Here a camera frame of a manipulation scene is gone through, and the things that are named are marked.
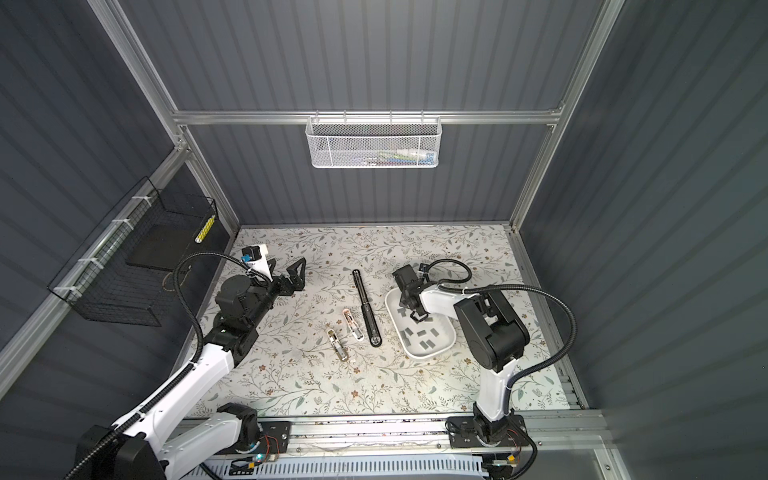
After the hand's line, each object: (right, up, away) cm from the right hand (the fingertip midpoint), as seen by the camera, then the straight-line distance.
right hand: (417, 299), depth 99 cm
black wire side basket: (-73, +9, -35) cm, 81 cm away
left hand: (-36, +14, -22) cm, 44 cm away
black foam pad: (-68, +17, -22) cm, 73 cm away
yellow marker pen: (-61, +22, -17) cm, 67 cm away
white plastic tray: (+5, -10, -8) cm, 14 cm away
